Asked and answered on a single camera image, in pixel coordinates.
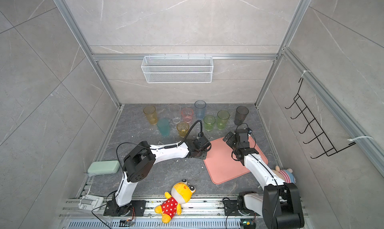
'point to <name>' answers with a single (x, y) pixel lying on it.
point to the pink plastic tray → (220, 166)
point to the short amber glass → (182, 128)
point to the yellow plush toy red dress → (181, 192)
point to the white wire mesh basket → (178, 69)
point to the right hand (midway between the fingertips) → (230, 137)
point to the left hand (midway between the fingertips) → (204, 151)
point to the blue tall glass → (200, 107)
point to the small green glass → (209, 120)
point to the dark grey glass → (240, 115)
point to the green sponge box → (103, 167)
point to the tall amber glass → (150, 112)
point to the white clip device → (90, 202)
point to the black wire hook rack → (321, 138)
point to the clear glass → (175, 111)
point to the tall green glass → (223, 116)
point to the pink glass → (187, 113)
